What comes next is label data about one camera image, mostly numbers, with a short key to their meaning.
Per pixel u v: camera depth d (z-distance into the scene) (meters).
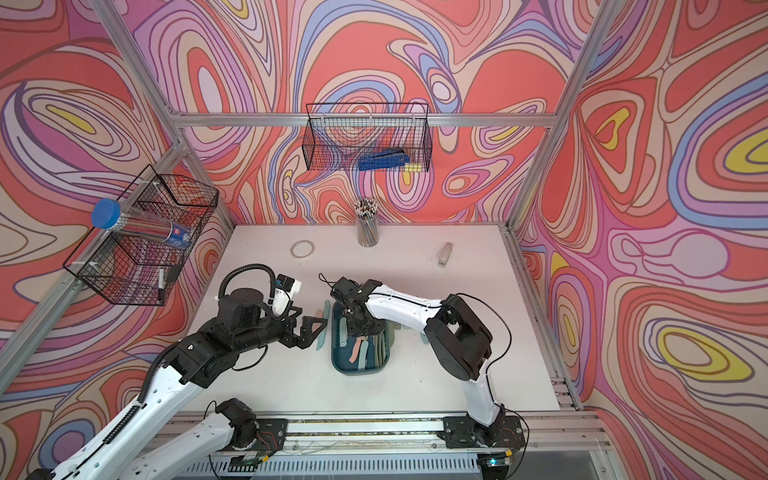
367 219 1.02
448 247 1.11
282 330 0.61
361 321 0.68
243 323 0.53
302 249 1.12
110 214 0.62
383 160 0.91
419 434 0.75
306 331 0.61
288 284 0.61
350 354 0.86
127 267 0.71
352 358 0.86
